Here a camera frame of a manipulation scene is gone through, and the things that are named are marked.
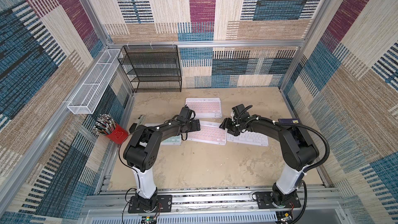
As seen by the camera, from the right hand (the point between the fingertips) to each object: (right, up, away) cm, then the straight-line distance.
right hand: (225, 130), depth 95 cm
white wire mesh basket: (-66, +17, -25) cm, 73 cm away
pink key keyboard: (-9, -2, +2) cm, 9 cm away
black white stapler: (-53, +4, +6) cm, 54 cm away
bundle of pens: (-64, +5, -13) cm, 66 cm away
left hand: (-18, 0, +4) cm, 18 cm away
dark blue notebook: (+47, +5, +7) cm, 47 cm away
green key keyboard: (-30, -6, -1) cm, 31 cm away
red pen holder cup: (-60, -2, -8) cm, 61 cm away
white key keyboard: (+14, -4, -1) cm, 15 cm away
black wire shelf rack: (-48, +41, +13) cm, 65 cm away
